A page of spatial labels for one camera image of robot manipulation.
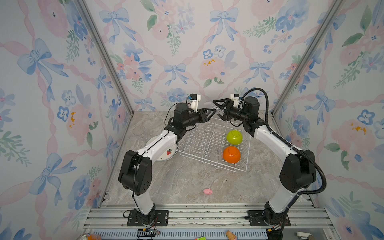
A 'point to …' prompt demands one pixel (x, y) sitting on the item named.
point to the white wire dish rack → (218, 142)
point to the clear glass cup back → (138, 130)
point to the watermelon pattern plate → (168, 154)
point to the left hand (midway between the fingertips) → (214, 109)
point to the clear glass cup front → (217, 151)
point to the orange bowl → (231, 154)
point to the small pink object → (207, 191)
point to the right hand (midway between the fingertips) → (213, 104)
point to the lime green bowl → (234, 137)
